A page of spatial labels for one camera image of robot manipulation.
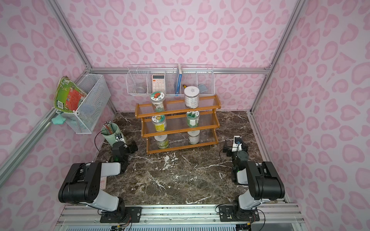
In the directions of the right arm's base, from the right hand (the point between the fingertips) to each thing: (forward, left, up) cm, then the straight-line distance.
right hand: (233, 139), depth 89 cm
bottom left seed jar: (-2, +44, -1) cm, 44 cm away
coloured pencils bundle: (+5, +78, +8) cm, 79 cm away
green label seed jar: (+7, +25, +11) cm, 29 cm away
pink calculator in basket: (+29, +48, +21) cm, 60 cm away
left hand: (0, +69, -2) cm, 69 cm away
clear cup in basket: (+27, +61, +17) cm, 69 cm away
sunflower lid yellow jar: (+3, +44, +12) cm, 46 cm away
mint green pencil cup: (-3, +76, +4) cm, 76 cm away
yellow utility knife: (+32, +31, +16) cm, 47 cm away
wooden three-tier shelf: (+22, +37, -12) cm, 45 cm away
